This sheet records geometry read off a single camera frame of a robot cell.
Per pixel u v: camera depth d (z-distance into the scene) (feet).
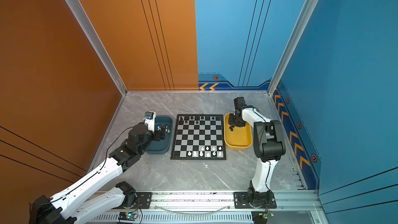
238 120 2.79
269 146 1.68
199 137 3.08
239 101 2.69
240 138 3.07
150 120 2.16
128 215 2.32
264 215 2.28
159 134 2.31
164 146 2.79
